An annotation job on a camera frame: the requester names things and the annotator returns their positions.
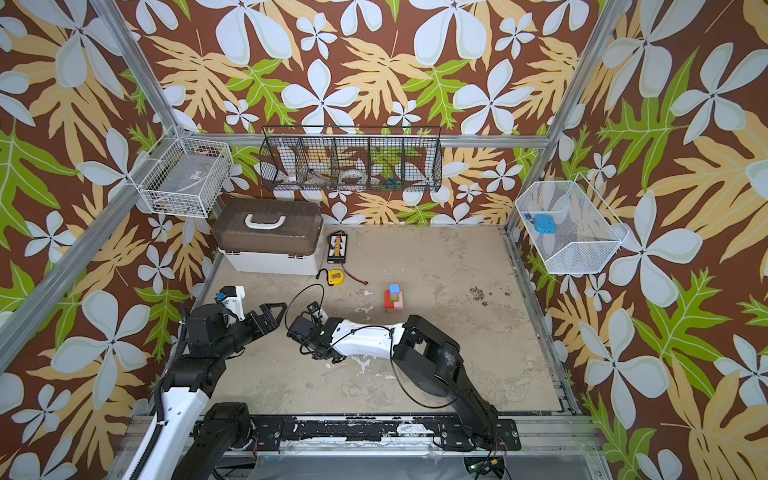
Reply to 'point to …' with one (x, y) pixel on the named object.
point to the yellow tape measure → (336, 277)
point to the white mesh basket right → (567, 226)
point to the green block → (394, 298)
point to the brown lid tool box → (269, 235)
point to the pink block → (398, 306)
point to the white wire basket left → (182, 175)
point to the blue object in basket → (544, 223)
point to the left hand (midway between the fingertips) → (274, 307)
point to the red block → (387, 300)
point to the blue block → (394, 289)
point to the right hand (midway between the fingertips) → (329, 337)
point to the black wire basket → (351, 159)
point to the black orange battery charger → (337, 248)
